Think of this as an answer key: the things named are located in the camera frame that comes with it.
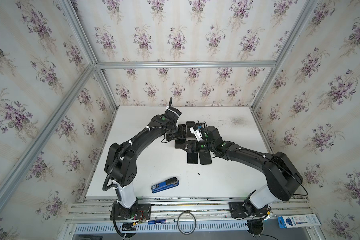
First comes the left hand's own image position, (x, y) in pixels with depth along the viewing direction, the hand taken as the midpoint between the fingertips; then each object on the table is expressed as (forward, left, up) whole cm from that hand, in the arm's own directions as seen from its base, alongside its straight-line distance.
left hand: (182, 134), depth 86 cm
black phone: (+18, -6, -13) cm, 23 cm away
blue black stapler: (-24, +7, -11) cm, 28 cm away
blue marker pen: (-41, +10, -13) cm, 44 cm away
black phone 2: (-8, -7, -13) cm, 17 cm away
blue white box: (-41, -55, -13) cm, 70 cm away
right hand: (-8, 0, -1) cm, 8 cm away
